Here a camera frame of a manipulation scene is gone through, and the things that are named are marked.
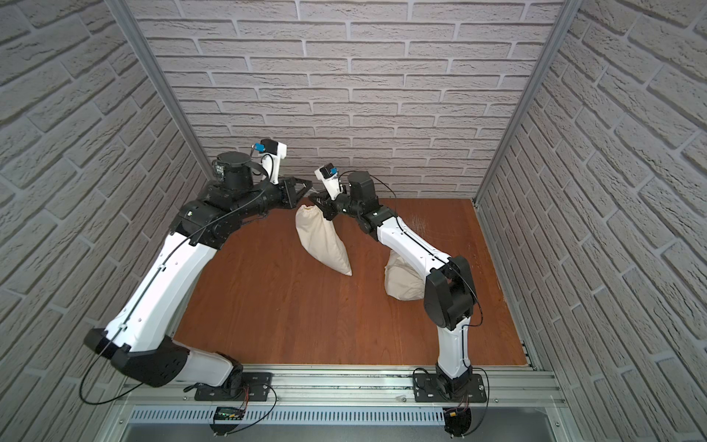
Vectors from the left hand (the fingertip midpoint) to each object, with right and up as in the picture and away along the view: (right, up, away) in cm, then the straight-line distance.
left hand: (310, 173), depth 62 cm
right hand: (-5, -5, +16) cm, 17 cm away
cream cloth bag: (-1, -16, +24) cm, 29 cm away
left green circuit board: (-25, -64, +10) cm, 69 cm away
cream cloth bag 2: (+24, -30, +21) cm, 44 cm away
